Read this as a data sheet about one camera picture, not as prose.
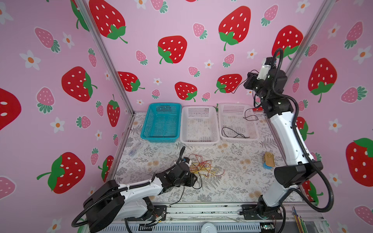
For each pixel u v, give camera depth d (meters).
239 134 1.07
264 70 0.58
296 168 0.43
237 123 1.14
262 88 0.57
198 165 0.89
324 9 0.70
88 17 0.71
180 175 0.65
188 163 0.78
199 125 1.10
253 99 0.65
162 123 1.14
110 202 0.42
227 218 0.73
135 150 0.98
